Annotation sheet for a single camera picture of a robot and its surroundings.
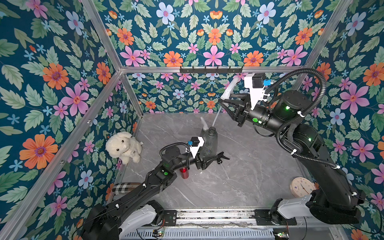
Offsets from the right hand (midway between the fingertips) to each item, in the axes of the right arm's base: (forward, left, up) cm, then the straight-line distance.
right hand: (227, 91), depth 46 cm
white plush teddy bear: (+5, +53, -40) cm, 67 cm away
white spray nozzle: (+19, +8, -39) cm, 44 cm away
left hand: (-4, +3, -29) cm, 29 cm away
